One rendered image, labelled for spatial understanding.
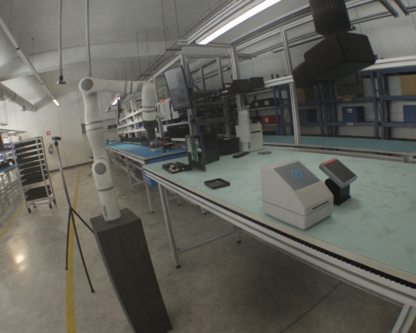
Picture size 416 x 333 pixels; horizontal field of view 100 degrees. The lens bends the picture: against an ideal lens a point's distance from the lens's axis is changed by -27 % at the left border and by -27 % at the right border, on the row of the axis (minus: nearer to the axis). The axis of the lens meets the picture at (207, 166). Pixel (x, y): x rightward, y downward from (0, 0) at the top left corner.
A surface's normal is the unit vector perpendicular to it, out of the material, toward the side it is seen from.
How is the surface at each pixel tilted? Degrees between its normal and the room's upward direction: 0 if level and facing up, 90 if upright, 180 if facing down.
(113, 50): 90
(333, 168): 32
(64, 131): 90
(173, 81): 101
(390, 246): 0
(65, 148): 90
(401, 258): 0
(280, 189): 90
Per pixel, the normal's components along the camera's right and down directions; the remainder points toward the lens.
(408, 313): -0.86, 0.21
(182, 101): -0.54, 0.41
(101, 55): 0.49, 0.11
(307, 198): 0.19, -0.65
